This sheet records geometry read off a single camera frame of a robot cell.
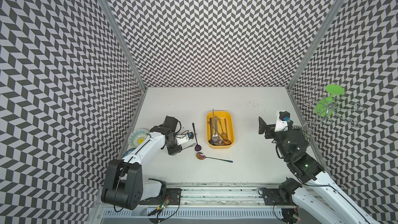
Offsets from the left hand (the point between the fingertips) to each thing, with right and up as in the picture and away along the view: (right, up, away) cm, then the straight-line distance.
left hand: (174, 146), depth 86 cm
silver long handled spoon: (+23, +3, +6) cm, 24 cm away
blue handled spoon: (+15, -5, -1) cm, 16 cm away
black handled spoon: (+20, +1, +5) cm, 21 cm away
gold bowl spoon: (+24, +8, +11) cm, 28 cm away
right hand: (+47, +17, -14) cm, 52 cm away
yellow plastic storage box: (+32, +15, +11) cm, 37 cm away
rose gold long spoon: (+30, +2, +4) cm, 30 cm away
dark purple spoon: (+13, -2, +3) cm, 13 cm away
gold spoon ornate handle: (+28, +5, +8) cm, 30 cm away
